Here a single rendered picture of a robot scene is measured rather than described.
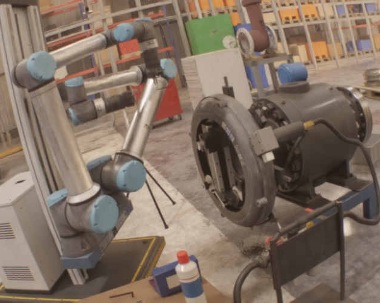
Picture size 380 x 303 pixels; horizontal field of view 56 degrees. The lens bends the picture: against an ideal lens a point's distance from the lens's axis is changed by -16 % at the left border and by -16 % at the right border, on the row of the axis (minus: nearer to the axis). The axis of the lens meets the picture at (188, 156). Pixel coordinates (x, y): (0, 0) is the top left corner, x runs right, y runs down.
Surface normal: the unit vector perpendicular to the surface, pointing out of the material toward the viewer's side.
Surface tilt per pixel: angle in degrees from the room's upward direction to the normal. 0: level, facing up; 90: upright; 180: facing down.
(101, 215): 95
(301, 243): 90
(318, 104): 46
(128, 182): 93
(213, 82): 90
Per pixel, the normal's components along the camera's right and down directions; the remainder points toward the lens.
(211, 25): 0.29, 0.18
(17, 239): -0.16, 0.29
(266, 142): 0.27, -0.23
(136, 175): 0.72, 0.07
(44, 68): 0.77, -0.17
